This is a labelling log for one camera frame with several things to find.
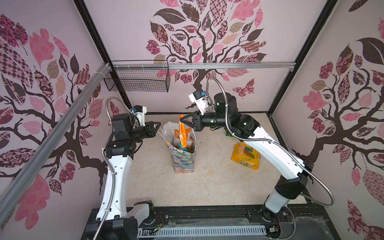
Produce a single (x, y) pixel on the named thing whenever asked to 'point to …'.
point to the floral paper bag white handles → (183, 161)
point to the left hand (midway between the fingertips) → (161, 125)
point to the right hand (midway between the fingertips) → (181, 117)
